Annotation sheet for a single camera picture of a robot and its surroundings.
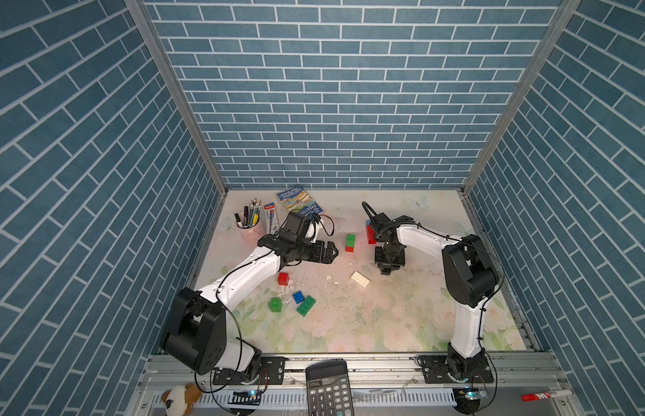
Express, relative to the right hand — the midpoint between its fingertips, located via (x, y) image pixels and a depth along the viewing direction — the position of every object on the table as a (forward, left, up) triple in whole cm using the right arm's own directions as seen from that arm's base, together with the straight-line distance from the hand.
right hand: (384, 268), depth 95 cm
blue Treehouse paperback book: (+28, +37, +3) cm, 47 cm away
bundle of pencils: (+11, +51, +13) cm, 53 cm away
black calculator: (-39, +17, +1) cm, 42 cm away
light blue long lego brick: (+6, +8, +19) cm, 22 cm away
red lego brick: (+6, +14, +2) cm, 15 cm away
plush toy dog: (-44, +55, +3) cm, 71 cm away
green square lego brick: (-18, +36, +3) cm, 40 cm away
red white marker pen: (-36, -38, 0) cm, 52 cm away
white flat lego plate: (-5, +9, +1) cm, 10 cm away
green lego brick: (+8, +13, +6) cm, 16 cm away
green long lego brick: (-16, +27, +1) cm, 31 cm away
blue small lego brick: (-14, +30, +1) cm, 33 cm away
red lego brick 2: (-8, +36, +3) cm, 37 cm away
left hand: (-3, +19, +14) cm, 23 cm away
